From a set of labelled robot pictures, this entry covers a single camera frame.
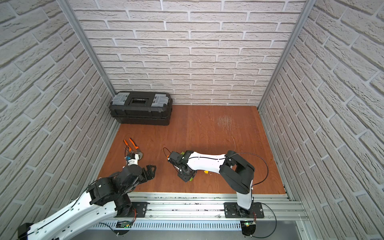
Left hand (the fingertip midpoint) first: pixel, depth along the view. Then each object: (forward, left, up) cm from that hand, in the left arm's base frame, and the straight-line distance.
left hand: (153, 168), depth 75 cm
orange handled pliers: (+17, +20, -12) cm, 29 cm away
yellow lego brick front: (+2, -28, -10) cm, 30 cm away
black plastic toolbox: (+40, +14, +4) cm, 43 cm away
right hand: (+1, -19, -12) cm, 22 cm away
